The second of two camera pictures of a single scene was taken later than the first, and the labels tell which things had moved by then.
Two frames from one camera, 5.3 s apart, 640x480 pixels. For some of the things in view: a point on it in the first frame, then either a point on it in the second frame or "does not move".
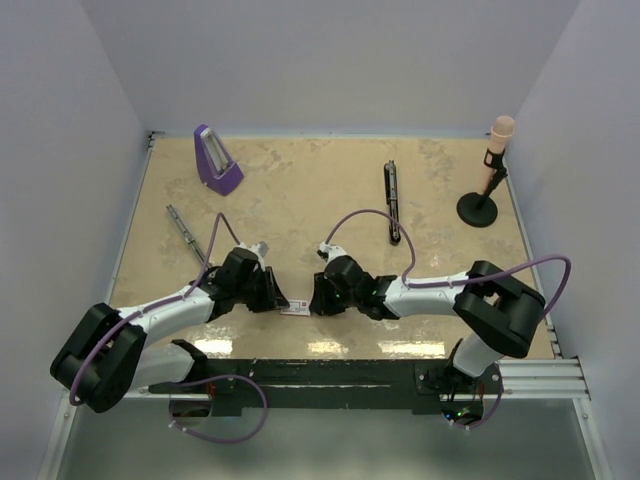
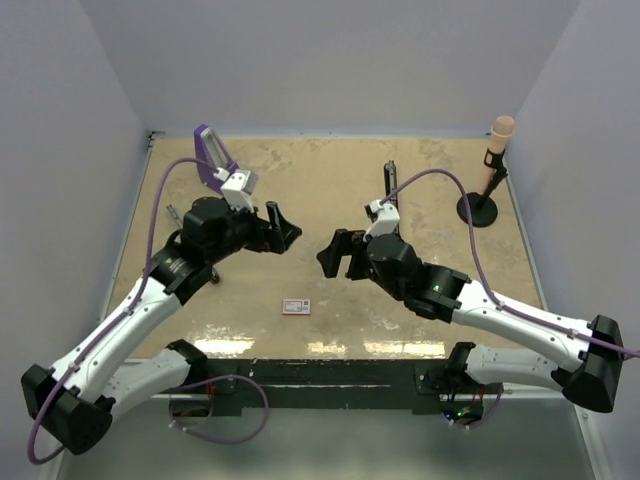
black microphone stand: x=478 y=209 does not move
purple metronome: x=218 y=170 does not move
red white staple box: x=297 y=308 does not move
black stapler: x=390 y=196 does not move
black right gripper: x=320 y=303 to x=345 y=242
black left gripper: x=272 y=296 to x=275 y=235
